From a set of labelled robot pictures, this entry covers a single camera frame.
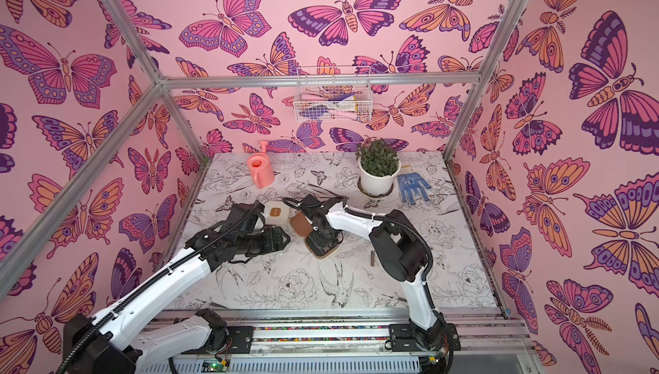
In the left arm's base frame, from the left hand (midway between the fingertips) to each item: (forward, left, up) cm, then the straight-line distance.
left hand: (285, 239), depth 78 cm
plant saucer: (+27, -30, -14) cm, 42 cm away
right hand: (+8, -12, -14) cm, 20 cm away
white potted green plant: (+29, -31, +2) cm, 43 cm away
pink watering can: (+34, +15, -4) cm, 37 cm away
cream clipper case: (+17, +7, -12) cm, 22 cm away
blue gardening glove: (+33, -47, -14) cm, 59 cm away
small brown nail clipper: (0, -28, -15) cm, 32 cm away
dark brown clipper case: (0, -10, -5) cm, 12 cm away
